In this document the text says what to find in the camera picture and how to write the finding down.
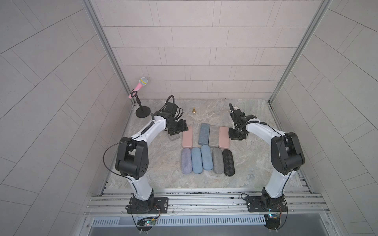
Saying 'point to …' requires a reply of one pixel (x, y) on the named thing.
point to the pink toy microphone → (143, 81)
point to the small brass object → (194, 110)
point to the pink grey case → (187, 138)
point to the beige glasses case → (218, 163)
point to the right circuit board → (272, 221)
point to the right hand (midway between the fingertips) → (231, 136)
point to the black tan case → (228, 162)
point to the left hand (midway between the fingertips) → (186, 128)
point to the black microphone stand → (143, 111)
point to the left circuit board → (142, 222)
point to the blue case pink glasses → (206, 160)
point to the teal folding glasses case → (213, 138)
